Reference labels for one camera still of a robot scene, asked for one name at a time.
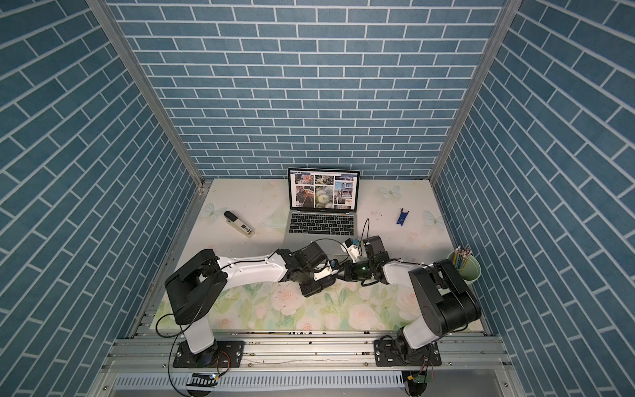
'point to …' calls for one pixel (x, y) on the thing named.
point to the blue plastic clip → (402, 217)
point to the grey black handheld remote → (239, 224)
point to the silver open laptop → (322, 208)
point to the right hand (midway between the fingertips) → (336, 275)
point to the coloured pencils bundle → (460, 256)
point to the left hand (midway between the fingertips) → (321, 285)
